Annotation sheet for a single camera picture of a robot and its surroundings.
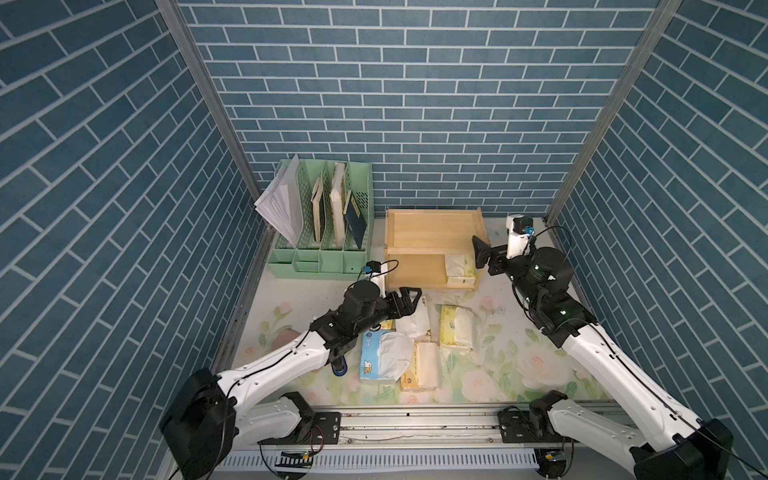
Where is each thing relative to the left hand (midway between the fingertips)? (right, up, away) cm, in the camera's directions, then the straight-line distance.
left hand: (419, 297), depth 76 cm
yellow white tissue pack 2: (+15, +6, +20) cm, 25 cm away
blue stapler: (-22, -20, +6) cm, 31 cm away
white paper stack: (-42, +26, +15) cm, 51 cm away
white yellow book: (-25, +27, +17) cm, 41 cm away
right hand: (+18, +16, -4) cm, 24 cm away
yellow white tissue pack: (+12, -11, +12) cm, 20 cm away
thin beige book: (-33, +29, +23) cm, 50 cm away
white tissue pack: (0, -10, +12) cm, 15 cm away
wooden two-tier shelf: (+5, +12, +11) cm, 17 cm away
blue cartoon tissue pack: (-9, -17, +4) cm, 19 cm away
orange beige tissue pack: (+2, -21, +5) cm, 22 cm away
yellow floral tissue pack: (-9, -10, +13) cm, 19 cm away
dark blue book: (-22, +22, +32) cm, 45 cm away
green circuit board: (-31, -39, -3) cm, 50 cm away
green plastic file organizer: (-33, +9, +23) cm, 42 cm away
